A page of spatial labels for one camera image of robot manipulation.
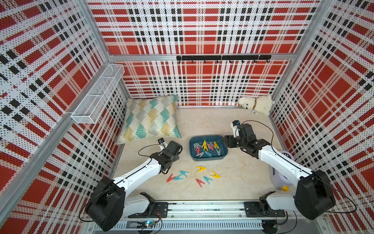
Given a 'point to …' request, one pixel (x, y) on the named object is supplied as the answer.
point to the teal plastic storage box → (209, 139)
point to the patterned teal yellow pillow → (155, 117)
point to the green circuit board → (147, 224)
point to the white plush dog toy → (262, 105)
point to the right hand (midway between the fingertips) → (229, 138)
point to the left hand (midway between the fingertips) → (174, 153)
